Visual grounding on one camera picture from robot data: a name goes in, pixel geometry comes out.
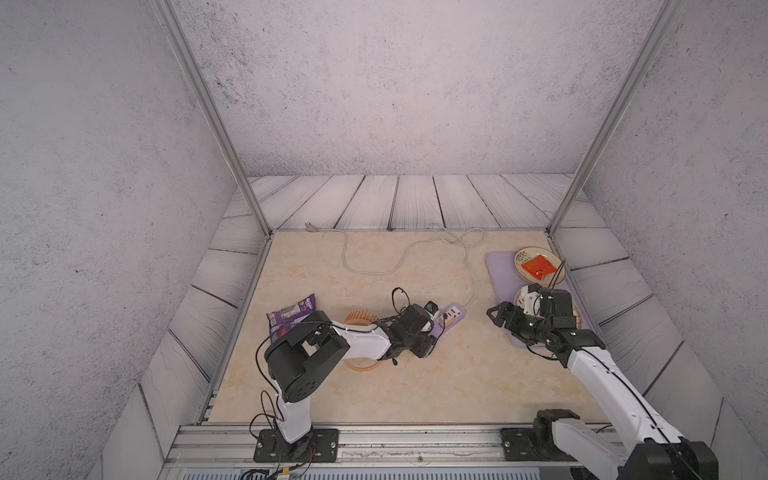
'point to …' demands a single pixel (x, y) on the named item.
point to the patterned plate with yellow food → (519, 301)
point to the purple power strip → (446, 321)
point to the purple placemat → (508, 283)
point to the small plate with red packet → (539, 265)
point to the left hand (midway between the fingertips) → (432, 339)
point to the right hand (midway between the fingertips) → (499, 316)
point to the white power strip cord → (408, 256)
